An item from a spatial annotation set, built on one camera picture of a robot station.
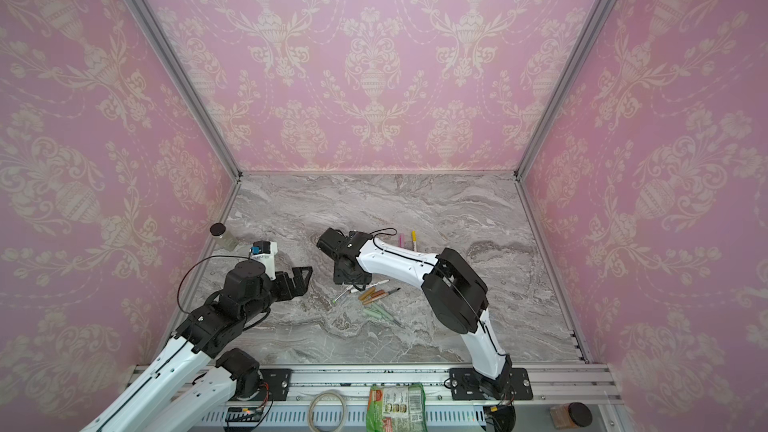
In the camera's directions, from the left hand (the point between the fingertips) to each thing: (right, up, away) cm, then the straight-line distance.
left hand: (301, 274), depth 77 cm
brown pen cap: (+16, -9, +13) cm, 22 cm away
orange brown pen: (+20, -10, +13) cm, 25 cm away
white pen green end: (+6, -11, +11) cm, 17 cm away
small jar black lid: (-31, +10, +16) cm, 36 cm away
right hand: (+10, -4, +11) cm, 16 cm away
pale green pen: (+21, -14, +9) cm, 27 cm away
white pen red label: (+19, -6, +14) cm, 24 cm away
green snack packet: (+24, -30, -7) cm, 39 cm away
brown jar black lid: (+61, -26, -14) cm, 68 cm away
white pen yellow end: (+31, +6, +24) cm, 39 cm away
